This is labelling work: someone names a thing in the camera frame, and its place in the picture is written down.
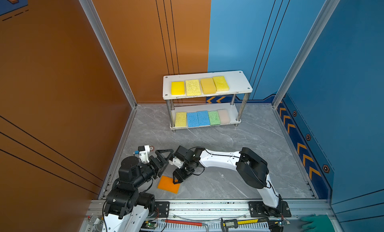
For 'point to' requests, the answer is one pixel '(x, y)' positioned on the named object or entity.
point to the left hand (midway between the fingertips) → (172, 155)
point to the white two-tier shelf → (238, 82)
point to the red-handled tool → (183, 222)
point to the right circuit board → (281, 223)
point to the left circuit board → (151, 225)
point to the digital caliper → (233, 223)
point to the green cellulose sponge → (214, 118)
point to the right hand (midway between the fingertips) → (175, 181)
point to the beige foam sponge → (224, 116)
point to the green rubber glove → (319, 223)
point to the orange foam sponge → (166, 183)
